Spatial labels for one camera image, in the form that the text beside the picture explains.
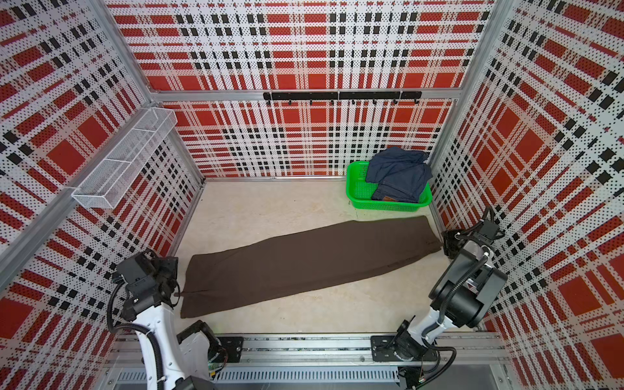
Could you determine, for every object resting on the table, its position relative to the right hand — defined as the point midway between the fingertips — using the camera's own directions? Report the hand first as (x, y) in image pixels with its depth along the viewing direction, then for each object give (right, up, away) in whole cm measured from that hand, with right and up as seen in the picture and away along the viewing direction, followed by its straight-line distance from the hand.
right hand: (445, 233), depth 90 cm
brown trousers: (-86, -17, -4) cm, 88 cm away
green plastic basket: (-29, +17, +27) cm, 43 cm away
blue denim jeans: (-10, +25, +21) cm, 34 cm away
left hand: (-93, -7, -13) cm, 94 cm away
